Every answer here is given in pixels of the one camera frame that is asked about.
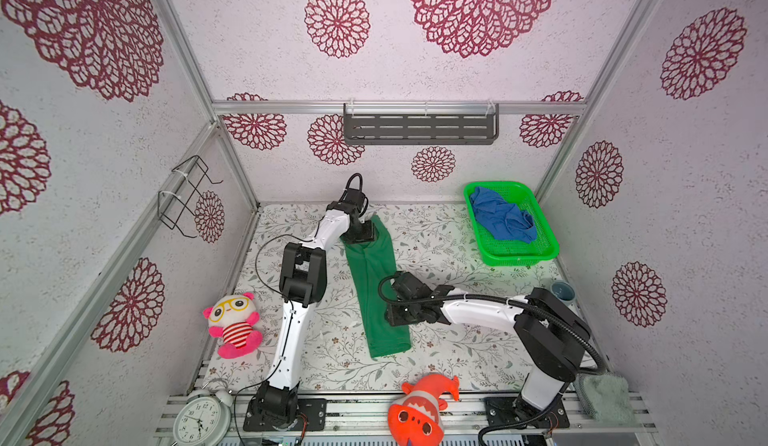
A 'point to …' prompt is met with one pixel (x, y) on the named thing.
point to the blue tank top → (506, 220)
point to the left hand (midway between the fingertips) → (365, 241)
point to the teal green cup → (563, 291)
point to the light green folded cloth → (607, 397)
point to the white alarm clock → (204, 420)
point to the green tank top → (370, 262)
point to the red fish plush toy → (415, 416)
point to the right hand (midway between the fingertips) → (388, 312)
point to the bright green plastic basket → (503, 252)
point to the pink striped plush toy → (233, 320)
